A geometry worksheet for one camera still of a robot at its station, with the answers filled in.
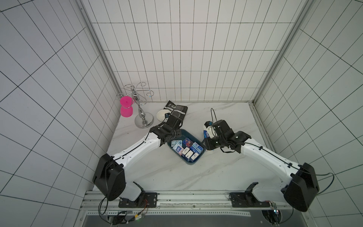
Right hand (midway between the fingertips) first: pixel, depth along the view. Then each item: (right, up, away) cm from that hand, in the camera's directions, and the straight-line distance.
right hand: (199, 143), depth 79 cm
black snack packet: (-14, +20, +33) cm, 41 cm away
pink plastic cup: (-43, +20, +2) cm, 47 cm away
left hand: (-15, +5, +4) cm, 16 cm away
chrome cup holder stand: (-40, +12, +27) cm, 50 cm away
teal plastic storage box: (-8, +2, +17) cm, 19 cm away
